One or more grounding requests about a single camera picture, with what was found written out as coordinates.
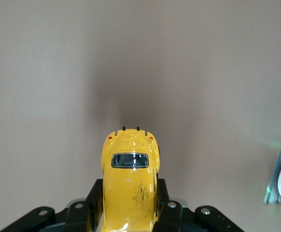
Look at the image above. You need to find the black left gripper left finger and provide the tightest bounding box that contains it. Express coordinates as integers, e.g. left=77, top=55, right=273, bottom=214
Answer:
left=0, top=178, right=105, bottom=232

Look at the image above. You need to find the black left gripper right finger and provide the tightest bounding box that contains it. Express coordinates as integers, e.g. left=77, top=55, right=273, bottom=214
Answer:
left=154, top=178, right=245, bottom=232

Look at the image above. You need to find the yellow beetle toy car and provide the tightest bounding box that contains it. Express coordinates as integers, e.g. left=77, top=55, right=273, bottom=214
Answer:
left=101, top=125, right=161, bottom=232

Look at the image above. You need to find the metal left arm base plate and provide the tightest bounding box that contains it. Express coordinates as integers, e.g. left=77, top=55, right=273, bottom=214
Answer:
left=263, top=136, right=281, bottom=205

